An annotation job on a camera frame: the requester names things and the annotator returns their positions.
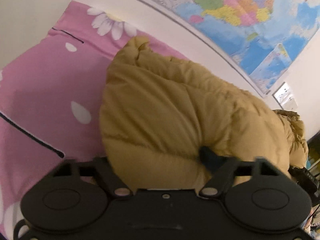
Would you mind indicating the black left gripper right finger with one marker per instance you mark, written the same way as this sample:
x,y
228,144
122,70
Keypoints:
x,y
222,170

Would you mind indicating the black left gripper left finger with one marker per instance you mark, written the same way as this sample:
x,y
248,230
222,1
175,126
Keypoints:
x,y
109,181

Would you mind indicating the mustard yellow puffer jacket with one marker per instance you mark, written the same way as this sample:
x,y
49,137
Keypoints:
x,y
158,111

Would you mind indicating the pink floral bed sheet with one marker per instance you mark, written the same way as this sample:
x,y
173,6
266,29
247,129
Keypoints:
x,y
50,101

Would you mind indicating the white left wall socket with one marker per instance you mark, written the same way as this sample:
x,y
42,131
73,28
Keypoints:
x,y
285,98

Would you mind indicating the colourful wall map poster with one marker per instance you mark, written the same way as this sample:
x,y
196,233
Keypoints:
x,y
259,38

